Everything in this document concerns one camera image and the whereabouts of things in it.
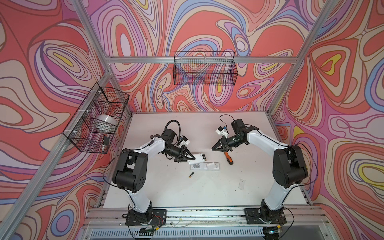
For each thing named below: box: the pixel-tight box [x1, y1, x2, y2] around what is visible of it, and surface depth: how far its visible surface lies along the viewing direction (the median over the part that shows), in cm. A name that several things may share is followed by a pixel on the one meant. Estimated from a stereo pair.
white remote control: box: [190, 162, 220, 171], surface depth 90 cm
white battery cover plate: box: [187, 153, 204, 165], surface depth 84 cm
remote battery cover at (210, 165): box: [206, 162, 216, 169], surface depth 91 cm
